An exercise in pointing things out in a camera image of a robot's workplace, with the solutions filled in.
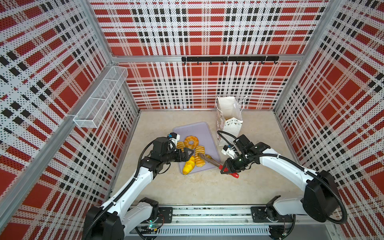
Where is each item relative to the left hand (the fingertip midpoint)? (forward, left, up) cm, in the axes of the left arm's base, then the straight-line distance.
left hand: (187, 154), depth 79 cm
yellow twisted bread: (-1, 0, -12) cm, 12 cm away
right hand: (-10, -20, -3) cm, 22 cm away
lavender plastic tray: (+26, -10, -15) cm, 31 cm away
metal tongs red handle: (-7, -18, -2) cm, 19 cm away
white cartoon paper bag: (+15, -23, +10) cm, 30 cm away
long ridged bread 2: (+10, -7, -12) cm, 17 cm away
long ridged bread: (+13, +6, -11) cm, 18 cm away
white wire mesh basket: (+25, +60, +7) cm, 66 cm away
